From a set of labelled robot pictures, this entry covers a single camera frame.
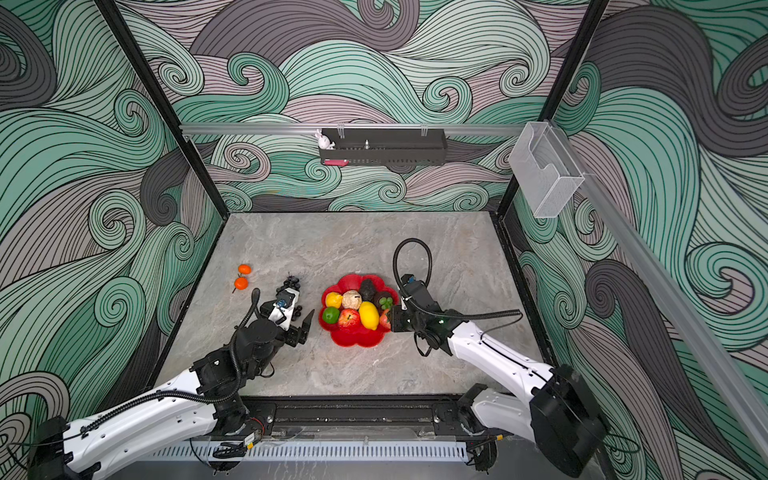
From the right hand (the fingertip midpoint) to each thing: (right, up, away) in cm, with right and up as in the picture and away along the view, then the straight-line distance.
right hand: (388, 316), depth 82 cm
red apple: (-12, -1, +3) cm, 12 cm away
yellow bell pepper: (-17, +3, +7) cm, 18 cm away
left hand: (-24, +5, -6) cm, 25 cm away
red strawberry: (-1, -1, +1) cm, 2 cm away
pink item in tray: (-16, +45, +7) cm, 49 cm away
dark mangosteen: (-1, +3, +5) cm, 6 cm away
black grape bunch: (-30, +8, +12) cm, 34 cm away
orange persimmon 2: (-49, +7, +16) cm, 52 cm away
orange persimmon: (-49, +11, +19) cm, 54 cm away
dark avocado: (-6, +6, +10) cm, 13 cm away
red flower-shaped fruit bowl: (-9, -7, +4) cm, 12 cm away
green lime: (-16, 0, +1) cm, 16 cm away
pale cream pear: (-11, +4, +5) cm, 13 cm away
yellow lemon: (-5, -1, +3) cm, 6 cm away
